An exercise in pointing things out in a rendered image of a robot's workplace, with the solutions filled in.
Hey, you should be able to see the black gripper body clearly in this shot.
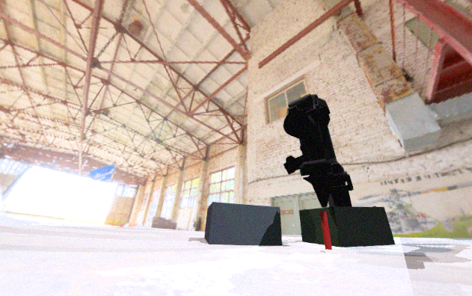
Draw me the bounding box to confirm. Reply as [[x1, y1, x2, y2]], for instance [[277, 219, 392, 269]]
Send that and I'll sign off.
[[300, 138, 333, 177]]

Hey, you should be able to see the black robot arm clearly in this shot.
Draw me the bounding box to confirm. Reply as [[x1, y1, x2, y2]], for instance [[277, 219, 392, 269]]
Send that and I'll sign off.
[[283, 93, 354, 207]]

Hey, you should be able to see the red peg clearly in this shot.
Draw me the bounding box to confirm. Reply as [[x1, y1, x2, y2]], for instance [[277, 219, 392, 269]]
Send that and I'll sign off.
[[320, 211, 332, 250]]

